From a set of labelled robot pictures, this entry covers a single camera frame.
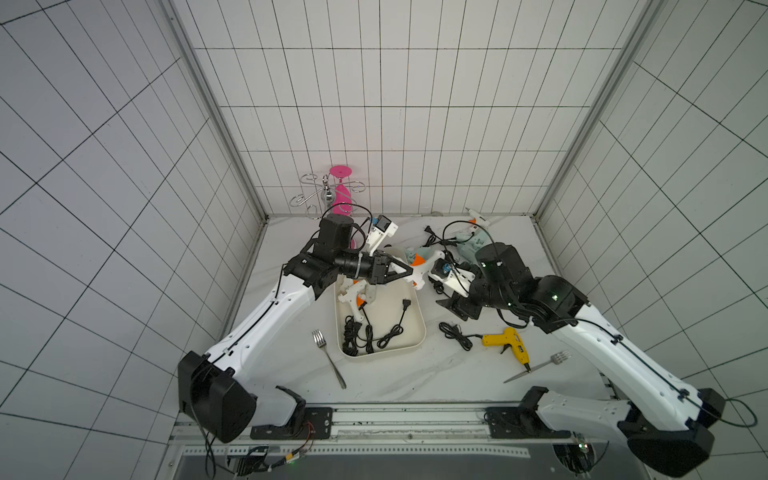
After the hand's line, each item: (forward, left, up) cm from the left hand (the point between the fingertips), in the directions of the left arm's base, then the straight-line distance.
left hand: (403, 276), depth 67 cm
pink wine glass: (+31, +18, -3) cm, 36 cm away
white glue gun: (+10, +15, -24) cm, 31 cm away
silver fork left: (-4, +23, -30) cm, 38 cm away
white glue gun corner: (+46, -32, -28) cm, 63 cm away
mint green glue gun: (+34, -27, -29) cm, 52 cm away
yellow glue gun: (-4, -32, -28) cm, 43 cm away
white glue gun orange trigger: (+1, -4, +2) cm, 5 cm away
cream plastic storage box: (+2, +2, -29) cm, 29 cm away
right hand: (-1, -8, -3) cm, 9 cm away
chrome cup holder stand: (+30, +22, -2) cm, 37 cm away
